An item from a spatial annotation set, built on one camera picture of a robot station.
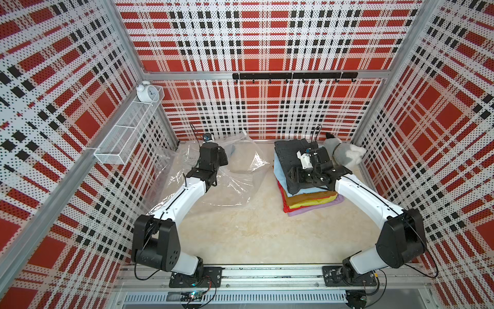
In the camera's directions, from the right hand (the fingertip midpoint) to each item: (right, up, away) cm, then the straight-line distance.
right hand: (296, 174), depth 85 cm
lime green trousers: (+9, -13, +3) cm, 16 cm away
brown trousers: (+6, -10, -2) cm, 12 cm away
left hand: (-34, +11, +2) cm, 36 cm away
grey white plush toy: (+29, +9, +17) cm, 35 cm away
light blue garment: (-7, -1, +5) cm, 9 cm away
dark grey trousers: (-3, +8, +3) cm, 9 cm away
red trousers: (-4, -17, +3) cm, 17 cm away
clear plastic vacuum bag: (-26, -3, -2) cm, 27 cm away
